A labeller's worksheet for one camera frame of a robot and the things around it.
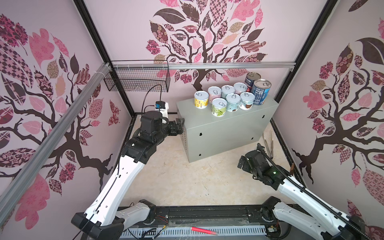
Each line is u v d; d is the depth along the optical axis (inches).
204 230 27.4
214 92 29.6
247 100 28.1
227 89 30.5
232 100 28.2
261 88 27.4
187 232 27.4
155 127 18.6
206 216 29.2
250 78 29.9
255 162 23.6
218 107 26.9
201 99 28.4
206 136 27.9
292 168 36.1
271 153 37.6
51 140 20.6
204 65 37.0
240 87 30.6
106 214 14.4
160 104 21.1
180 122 23.1
